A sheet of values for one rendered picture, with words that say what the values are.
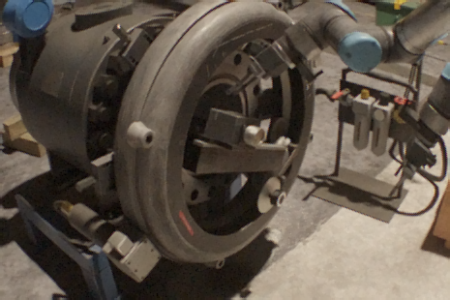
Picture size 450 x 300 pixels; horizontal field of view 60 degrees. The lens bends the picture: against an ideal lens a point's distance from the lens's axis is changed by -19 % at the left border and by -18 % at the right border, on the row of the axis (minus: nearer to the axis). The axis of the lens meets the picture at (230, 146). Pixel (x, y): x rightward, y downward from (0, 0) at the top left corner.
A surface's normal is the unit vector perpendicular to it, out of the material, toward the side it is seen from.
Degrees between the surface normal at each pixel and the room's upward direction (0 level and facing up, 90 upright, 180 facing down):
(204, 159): 90
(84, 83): 57
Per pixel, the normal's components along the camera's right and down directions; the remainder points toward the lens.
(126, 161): -0.59, 0.19
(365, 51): 0.16, 0.64
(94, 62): -0.44, -0.36
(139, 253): 0.79, 0.28
